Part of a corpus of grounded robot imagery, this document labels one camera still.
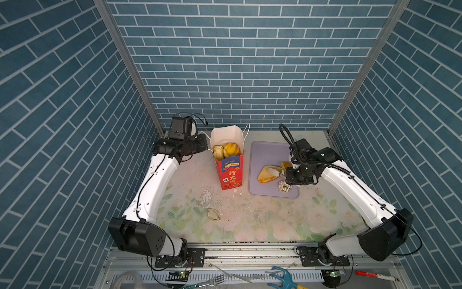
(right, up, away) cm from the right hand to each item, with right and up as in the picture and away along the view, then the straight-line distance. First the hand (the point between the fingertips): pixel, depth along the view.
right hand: (287, 178), depth 77 cm
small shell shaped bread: (-31, +11, +11) cm, 35 cm away
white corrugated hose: (-66, -37, -11) cm, 77 cm away
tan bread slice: (-6, 0, +16) cm, 17 cm away
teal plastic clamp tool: (-3, -37, -10) cm, 39 cm away
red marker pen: (+33, -37, -8) cm, 50 cm away
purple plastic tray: (-7, +9, +32) cm, 34 cm away
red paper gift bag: (-25, +3, +4) cm, 26 cm away
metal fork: (-29, -38, -9) cm, 49 cm away
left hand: (-35, +16, -1) cm, 38 cm away
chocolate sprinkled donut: (+2, -7, +14) cm, 16 cm away
